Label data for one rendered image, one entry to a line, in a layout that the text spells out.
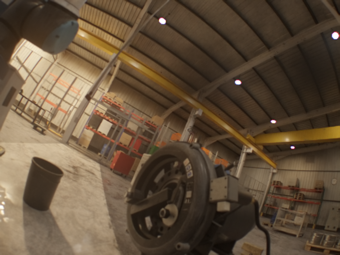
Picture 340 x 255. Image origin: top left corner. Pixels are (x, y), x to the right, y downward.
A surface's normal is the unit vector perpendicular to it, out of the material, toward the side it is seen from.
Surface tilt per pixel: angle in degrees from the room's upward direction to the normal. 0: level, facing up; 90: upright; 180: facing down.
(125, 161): 90
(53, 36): 123
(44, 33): 130
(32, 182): 93
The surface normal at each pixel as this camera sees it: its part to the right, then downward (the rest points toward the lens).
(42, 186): 0.68, 0.11
